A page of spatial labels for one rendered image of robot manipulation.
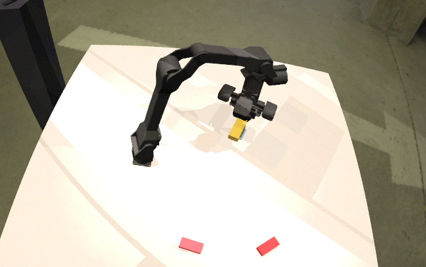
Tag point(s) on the yellow bar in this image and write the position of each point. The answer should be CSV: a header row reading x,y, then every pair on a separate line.
x,y
237,130

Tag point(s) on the pink rectangular block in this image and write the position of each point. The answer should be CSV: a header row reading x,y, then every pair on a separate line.
x,y
190,245

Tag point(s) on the red rectangular block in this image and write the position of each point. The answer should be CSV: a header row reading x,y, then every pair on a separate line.
x,y
267,246

